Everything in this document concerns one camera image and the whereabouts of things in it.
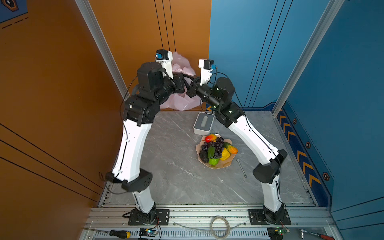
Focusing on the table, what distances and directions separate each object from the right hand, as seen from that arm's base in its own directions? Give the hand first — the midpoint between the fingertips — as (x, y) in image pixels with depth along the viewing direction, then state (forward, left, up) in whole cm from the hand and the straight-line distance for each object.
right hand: (183, 74), depth 60 cm
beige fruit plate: (-14, -20, -51) cm, 56 cm away
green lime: (-14, -14, -48) cm, 52 cm away
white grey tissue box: (+16, -9, -48) cm, 51 cm away
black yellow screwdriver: (-48, +32, -52) cm, 78 cm away
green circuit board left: (-47, +19, -55) cm, 75 cm away
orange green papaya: (-7, -25, -45) cm, 52 cm away
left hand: (-1, 0, +2) cm, 2 cm away
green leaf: (-11, -13, -42) cm, 45 cm away
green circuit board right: (-47, -43, -55) cm, 84 cm away
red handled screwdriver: (-48, -65, -55) cm, 98 cm away
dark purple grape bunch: (-6, -17, -42) cm, 45 cm away
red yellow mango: (+1, -13, -46) cm, 47 cm away
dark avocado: (-12, -9, -46) cm, 48 cm away
